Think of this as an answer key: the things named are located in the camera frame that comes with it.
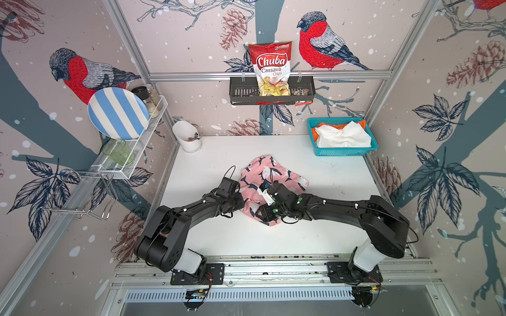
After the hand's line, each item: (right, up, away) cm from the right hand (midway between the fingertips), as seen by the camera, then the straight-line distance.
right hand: (258, 212), depth 83 cm
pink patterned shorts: (+3, +17, +21) cm, 27 cm away
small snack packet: (+19, +55, +7) cm, 59 cm away
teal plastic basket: (+34, +45, +35) cm, 66 cm away
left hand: (-7, +4, +9) cm, 11 cm away
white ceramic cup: (-41, +36, +28) cm, 61 cm away
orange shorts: (+46, +42, +33) cm, 70 cm away
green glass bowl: (-52, +27, -12) cm, 60 cm away
